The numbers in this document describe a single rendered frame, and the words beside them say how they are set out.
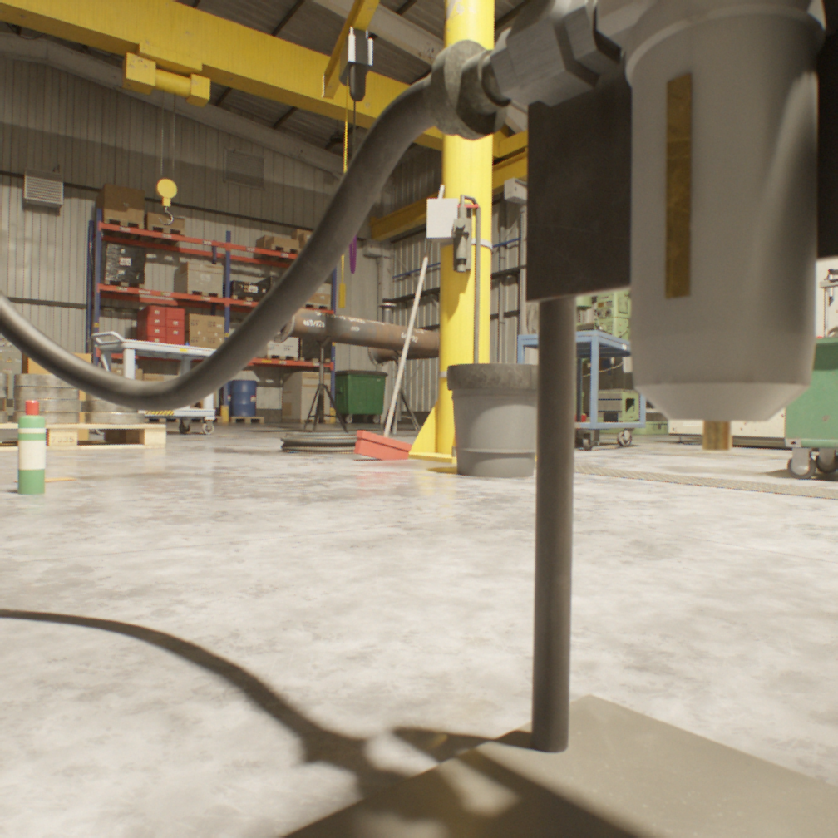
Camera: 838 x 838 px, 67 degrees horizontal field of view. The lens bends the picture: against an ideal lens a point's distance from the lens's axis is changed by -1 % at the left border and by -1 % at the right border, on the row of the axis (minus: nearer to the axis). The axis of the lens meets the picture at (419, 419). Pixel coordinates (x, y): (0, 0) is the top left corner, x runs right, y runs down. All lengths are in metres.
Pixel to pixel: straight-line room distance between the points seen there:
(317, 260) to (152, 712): 0.37
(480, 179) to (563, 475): 3.27
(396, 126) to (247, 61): 12.23
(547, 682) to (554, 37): 0.38
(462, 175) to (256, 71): 9.32
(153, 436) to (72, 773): 3.84
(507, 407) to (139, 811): 2.10
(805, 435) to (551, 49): 2.58
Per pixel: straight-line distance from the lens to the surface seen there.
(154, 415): 6.47
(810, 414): 2.88
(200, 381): 0.64
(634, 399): 11.01
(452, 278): 3.49
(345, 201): 0.51
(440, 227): 3.47
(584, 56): 0.39
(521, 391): 2.43
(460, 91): 0.43
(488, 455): 2.43
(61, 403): 4.29
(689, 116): 0.30
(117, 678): 0.63
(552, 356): 0.43
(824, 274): 6.48
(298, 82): 12.98
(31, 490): 1.99
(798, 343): 0.29
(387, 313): 8.14
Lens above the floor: 0.23
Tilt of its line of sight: level
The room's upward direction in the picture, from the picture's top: 1 degrees clockwise
